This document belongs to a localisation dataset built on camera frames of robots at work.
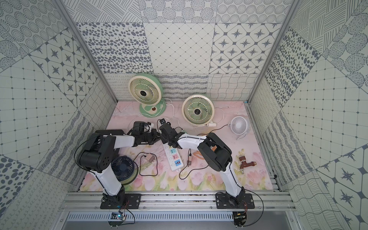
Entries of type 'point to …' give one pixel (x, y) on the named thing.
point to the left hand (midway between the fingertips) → (163, 133)
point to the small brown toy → (244, 164)
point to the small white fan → (239, 125)
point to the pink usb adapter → (150, 157)
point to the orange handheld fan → (199, 155)
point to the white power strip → (174, 157)
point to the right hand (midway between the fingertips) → (167, 133)
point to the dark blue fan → (126, 169)
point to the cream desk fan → (198, 110)
